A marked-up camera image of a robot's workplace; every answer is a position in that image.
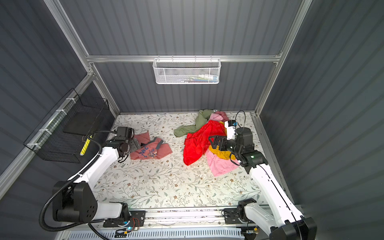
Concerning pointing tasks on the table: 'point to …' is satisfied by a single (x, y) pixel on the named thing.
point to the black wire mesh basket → (64, 134)
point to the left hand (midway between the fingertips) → (128, 147)
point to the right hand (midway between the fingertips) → (217, 138)
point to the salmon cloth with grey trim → (155, 148)
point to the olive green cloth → (202, 118)
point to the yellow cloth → (222, 154)
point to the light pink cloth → (219, 165)
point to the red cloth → (196, 143)
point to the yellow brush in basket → (85, 146)
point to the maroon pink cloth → (219, 116)
